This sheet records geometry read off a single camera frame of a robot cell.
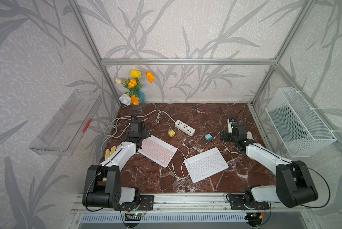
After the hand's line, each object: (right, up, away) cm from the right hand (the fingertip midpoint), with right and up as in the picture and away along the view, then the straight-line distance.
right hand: (228, 130), depth 92 cm
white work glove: (+19, -5, +9) cm, 21 cm away
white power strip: (-28, 0, +10) cm, 29 cm away
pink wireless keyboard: (-46, -13, +2) cm, 48 cm away
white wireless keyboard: (-16, -20, -5) cm, 26 cm away
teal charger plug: (-11, -6, +6) cm, 14 cm away
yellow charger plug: (-37, -3, +7) cm, 38 cm away
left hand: (-57, +1, -2) cm, 57 cm away
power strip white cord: (-78, -1, +13) cm, 79 cm away
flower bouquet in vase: (-60, +21, -3) cm, 63 cm away
